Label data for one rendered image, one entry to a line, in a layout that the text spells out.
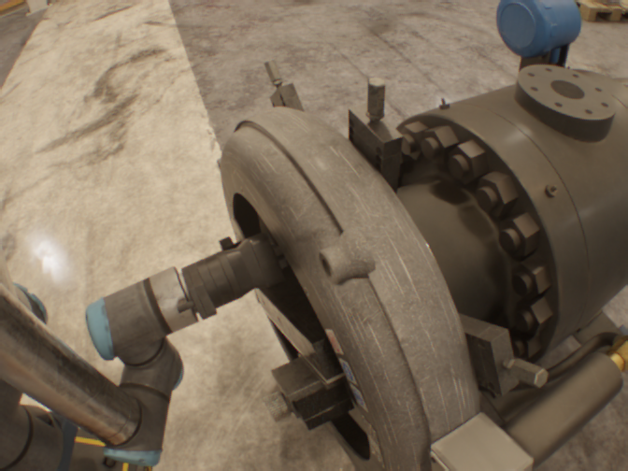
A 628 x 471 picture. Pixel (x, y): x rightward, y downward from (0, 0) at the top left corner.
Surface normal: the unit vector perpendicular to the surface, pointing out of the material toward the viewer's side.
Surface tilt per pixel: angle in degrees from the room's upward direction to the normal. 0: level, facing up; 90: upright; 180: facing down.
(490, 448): 22
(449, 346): 44
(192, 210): 0
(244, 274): 50
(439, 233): 17
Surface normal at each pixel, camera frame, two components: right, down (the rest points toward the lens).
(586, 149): 0.10, -0.39
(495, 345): 0.29, 0.04
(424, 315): 0.20, -0.15
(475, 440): -0.25, -0.86
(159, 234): -0.08, -0.67
